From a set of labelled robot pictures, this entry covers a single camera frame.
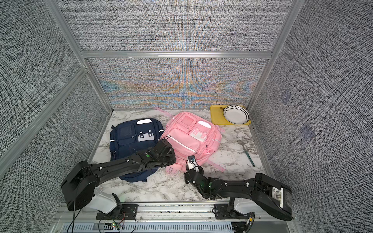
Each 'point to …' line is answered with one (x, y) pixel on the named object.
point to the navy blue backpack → (129, 136)
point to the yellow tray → (217, 116)
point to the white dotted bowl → (236, 114)
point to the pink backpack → (190, 134)
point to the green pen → (246, 153)
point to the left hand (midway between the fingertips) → (179, 158)
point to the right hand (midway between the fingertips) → (186, 165)
